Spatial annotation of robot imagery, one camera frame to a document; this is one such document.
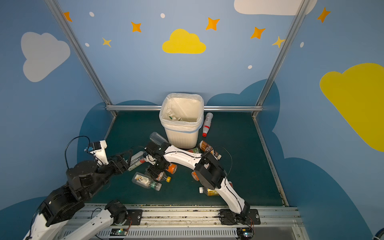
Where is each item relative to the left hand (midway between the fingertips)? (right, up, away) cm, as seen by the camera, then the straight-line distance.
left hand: (130, 153), depth 62 cm
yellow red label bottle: (+34, -24, +17) cm, 45 cm away
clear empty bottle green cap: (+2, +3, +39) cm, 40 cm away
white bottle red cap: (+37, +14, +46) cm, 61 cm away
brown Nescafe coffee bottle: (+34, -2, +34) cm, 48 cm away
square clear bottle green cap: (0, -19, +20) cm, 28 cm away
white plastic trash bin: (+19, +19, +41) cm, 49 cm away
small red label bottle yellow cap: (+8, -18, +25) cm, 32 cm away
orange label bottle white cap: (+14, -13, +23) cm, 30 cm away
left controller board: (-10, -40, +10) cm, 43 cm away
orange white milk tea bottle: (+28, -17, +23) cm, 40 cm away
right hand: (+5, -15, +24) cm, 29 cm away
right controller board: (+52, -41, +10) cm, 66 cm away
